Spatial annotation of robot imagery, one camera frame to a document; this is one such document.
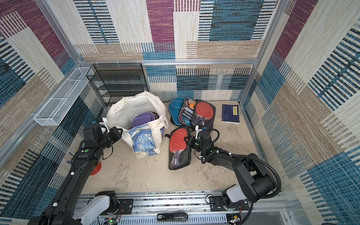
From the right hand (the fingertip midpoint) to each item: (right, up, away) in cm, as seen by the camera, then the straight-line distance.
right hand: (186, 140), depth 90 cm
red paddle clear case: (-4, -8, -5) cm, 10 cm away
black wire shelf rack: (-54, +42, +18) cm, 70 cm away
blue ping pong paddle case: (-8, +24, +23) cm, 34 cm away
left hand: (-35, +8, -11) cm, 38 cm away
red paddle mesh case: (+14, +16, +18) cm, 28 cm away
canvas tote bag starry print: (-25, 0, -6) cm, 25 cm away
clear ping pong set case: (+2, +18, +18) cm, 25 cm away
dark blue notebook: (+36, +17, +23) cm, 46 cm away
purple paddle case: (-31, +13, +11) cm, 36 cm away
